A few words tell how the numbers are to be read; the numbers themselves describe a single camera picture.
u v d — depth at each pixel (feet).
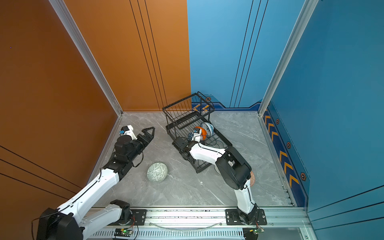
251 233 2.31
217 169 1.66
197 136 2.59
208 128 3.17
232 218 2.38
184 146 2.37
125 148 1.93
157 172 2.86
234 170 1.65
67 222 1.26
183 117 3.56
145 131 2.32
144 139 2.28
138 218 2.41
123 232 2.32
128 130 2.32
